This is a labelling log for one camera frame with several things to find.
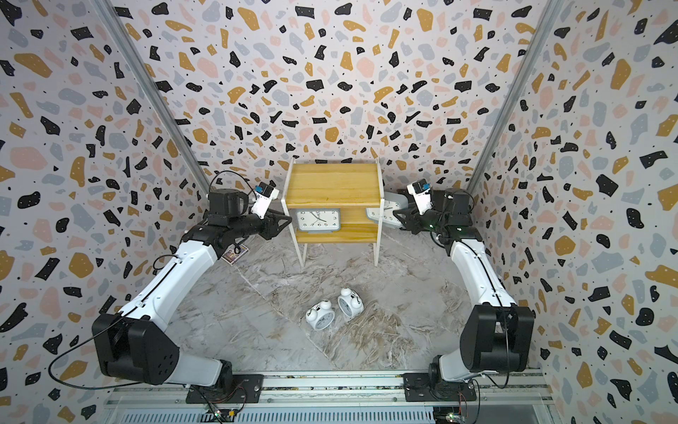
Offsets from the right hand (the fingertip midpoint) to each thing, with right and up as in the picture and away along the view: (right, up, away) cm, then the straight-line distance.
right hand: (401, 209), depth 81 cm
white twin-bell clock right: (-16, -29, +1) cm, 33 cm away
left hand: (-35, -2, -2) cm, 35 cm away
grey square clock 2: (-3, +2, -2) cm, 4 cm away
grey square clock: (-26, -3, +6) cm, 27 cm away
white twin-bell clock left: (-24, -32, -1) cm, 41 cm away
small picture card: (-46, -12, -12) cm, 49 cm away
